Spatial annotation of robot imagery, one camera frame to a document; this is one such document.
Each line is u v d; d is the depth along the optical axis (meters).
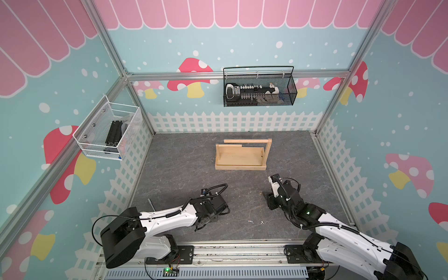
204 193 0.76
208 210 0.64
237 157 1.06
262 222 0.83
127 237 0.41
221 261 0.74
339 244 0.50
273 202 0.72
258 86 0.92
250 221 0.83
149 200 0.90
